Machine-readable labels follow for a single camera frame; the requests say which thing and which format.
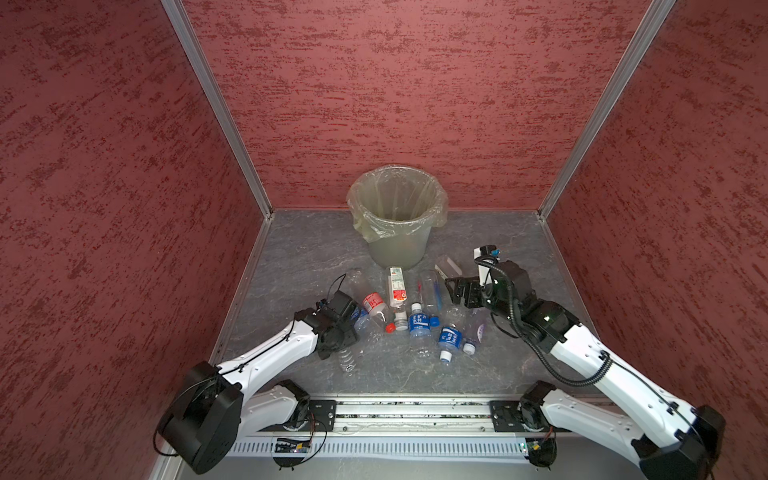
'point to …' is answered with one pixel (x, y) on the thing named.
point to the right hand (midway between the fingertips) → (457, 288)
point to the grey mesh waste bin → (403, 250)
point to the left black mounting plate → (325, 414)
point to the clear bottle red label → (375, 304)
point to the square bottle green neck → (446, 268)
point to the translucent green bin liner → (396, 198)
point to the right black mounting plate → (507, 417)
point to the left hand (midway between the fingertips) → (345, 347)
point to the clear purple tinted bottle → (476, 329)
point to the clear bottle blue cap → (430, 293)
